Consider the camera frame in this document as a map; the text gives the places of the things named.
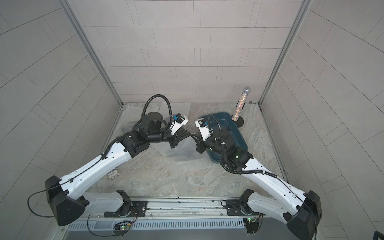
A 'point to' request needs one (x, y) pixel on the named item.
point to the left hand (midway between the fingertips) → (191, 132)
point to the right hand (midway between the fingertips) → (192, 135)
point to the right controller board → (252, 224)
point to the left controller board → (121, 228)
